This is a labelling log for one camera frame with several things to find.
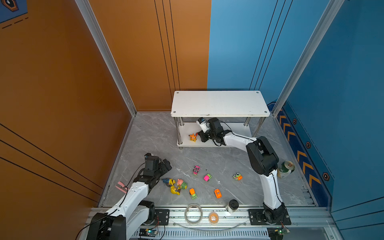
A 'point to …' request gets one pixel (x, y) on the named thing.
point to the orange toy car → (218, 193)
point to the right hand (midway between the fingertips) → (198, 133)
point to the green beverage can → (285, 169)
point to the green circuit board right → (277, 233)
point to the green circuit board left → (148, 232)
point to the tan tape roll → (213, 217)
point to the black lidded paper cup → (233, 205)
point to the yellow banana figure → (173, 191)
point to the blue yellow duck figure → (169, 182)
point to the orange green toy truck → (192, 193)
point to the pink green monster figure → (184, 184)
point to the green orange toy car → (237, 176)
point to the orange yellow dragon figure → (192, 137)
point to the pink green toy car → (207, 177)
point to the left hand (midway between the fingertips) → (165, 164)
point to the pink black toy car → (196, 170)
